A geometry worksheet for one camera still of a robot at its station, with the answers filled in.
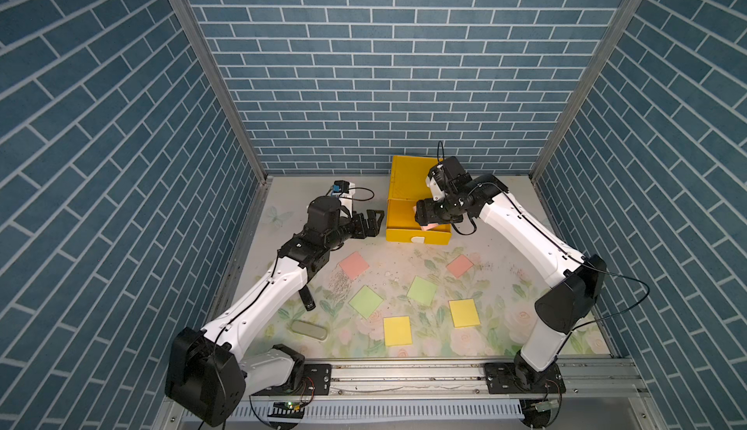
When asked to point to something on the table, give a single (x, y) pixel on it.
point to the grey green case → (308, 329)
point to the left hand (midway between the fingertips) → (378, 214)
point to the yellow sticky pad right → (464, 313)
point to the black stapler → (307, 298)
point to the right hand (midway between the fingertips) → (428, 217)
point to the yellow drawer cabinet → (409, 184)
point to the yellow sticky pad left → (398, 331)
